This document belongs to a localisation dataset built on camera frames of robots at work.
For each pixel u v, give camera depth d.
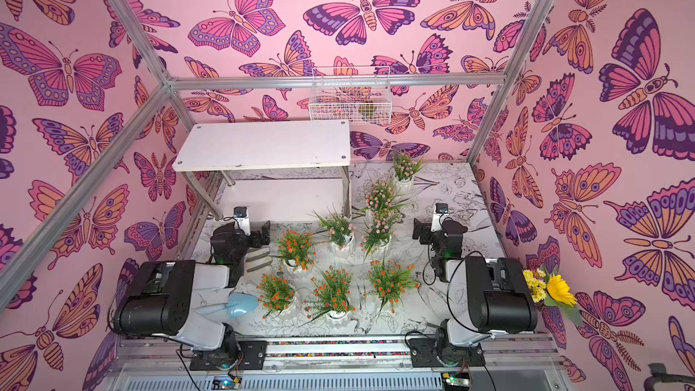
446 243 0.71
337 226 0.84
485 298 0.45
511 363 0.78
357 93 0.95
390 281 0.73
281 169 1.17
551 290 0.61
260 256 0.92
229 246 0.73
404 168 1.00
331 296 0.69
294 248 0.78
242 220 0.81
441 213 0.80
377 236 0.84
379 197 0.90
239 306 0.81
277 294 0.71
